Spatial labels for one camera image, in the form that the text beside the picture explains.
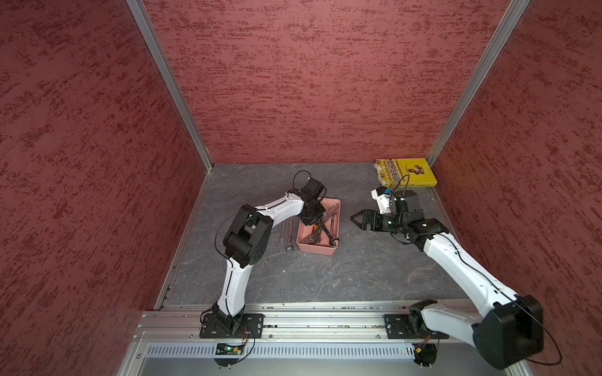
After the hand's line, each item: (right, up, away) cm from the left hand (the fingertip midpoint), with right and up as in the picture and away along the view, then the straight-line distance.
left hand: (321, 220), depth 97 cm
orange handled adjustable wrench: (-3, -7, -5) cm, 9 cm away
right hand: (+12, +2, -17) cm, 21 cm away
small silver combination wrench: (-16, -5, +1) cm, 17 cm away
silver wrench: (+4, +3, -1) cm, 5 cm away
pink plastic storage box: (0, -7, -4) cm, 8 cm away
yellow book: (+43, +21, +17) cm, 51 cm away
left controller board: (-31, -37, -25) cm, 55 cm away
